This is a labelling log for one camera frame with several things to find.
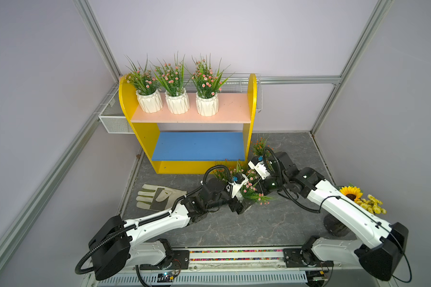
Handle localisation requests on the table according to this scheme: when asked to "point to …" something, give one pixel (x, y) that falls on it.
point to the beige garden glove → (158, 198)
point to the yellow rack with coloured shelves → (192, 143)
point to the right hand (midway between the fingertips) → (249, 187)
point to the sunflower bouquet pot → (370, 203)
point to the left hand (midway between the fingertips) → (249, 193)
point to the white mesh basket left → (113, 116)
